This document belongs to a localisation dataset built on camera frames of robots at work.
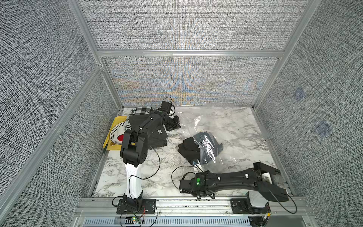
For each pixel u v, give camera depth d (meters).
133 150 0.54
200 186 0.52
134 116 1.06
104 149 0.93
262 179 0.48
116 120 1.15
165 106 0.79
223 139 1.01
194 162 0.70
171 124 0.84
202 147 0.83
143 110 1.13
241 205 0.74
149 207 0.74
